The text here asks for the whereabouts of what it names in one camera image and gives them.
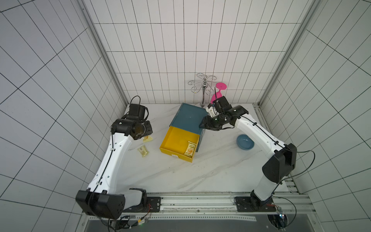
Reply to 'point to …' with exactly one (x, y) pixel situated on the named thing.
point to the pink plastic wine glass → (220, 86)
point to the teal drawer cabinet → (188, 118)
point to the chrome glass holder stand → (205, 84)
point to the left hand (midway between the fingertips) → (145, 133)
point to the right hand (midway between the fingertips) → (198, 127)
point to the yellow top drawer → (180, 143)
